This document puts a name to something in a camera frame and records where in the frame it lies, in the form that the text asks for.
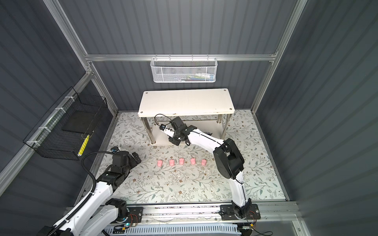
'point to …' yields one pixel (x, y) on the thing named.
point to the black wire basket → (63, 131)
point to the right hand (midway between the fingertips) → (174, 136)
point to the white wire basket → (184, 70)
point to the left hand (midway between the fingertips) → (131, 158)
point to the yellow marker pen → (83, 145)
